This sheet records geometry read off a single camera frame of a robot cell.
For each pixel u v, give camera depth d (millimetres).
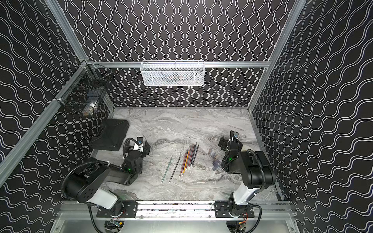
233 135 783
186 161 913
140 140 759
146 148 854
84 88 931
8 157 516
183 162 907
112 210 643
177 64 928
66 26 763
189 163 901
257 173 469
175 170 884
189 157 931
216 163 910
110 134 981
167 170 884
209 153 950
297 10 704
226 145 861
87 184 448
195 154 950
